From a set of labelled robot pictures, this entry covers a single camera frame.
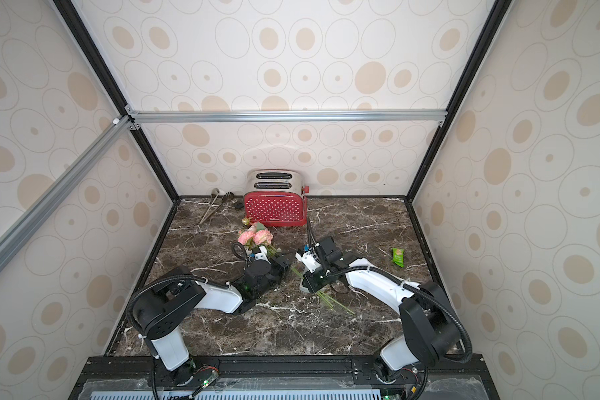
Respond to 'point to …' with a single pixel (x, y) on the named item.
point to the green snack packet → (398, 257)
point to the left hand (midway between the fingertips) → (304, 255)
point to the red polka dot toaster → (276, 197)
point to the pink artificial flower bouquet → (252, 234)
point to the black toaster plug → (237, 205)
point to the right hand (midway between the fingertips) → (314, 280)
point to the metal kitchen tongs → (226, 198)
